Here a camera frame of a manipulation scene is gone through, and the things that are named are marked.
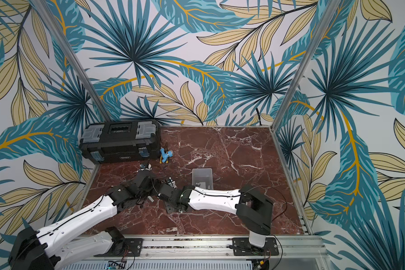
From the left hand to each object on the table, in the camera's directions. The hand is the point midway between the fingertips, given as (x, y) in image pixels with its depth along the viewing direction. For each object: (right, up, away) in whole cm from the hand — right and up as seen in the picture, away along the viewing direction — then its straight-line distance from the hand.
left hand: (164, 189), depth 90 cm
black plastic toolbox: (-25, +26, +1) cm, 36 cm away
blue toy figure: (-3, +17, +10) cm, 20 cm away
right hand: (+16, +6, -9) cm, 19 cm away
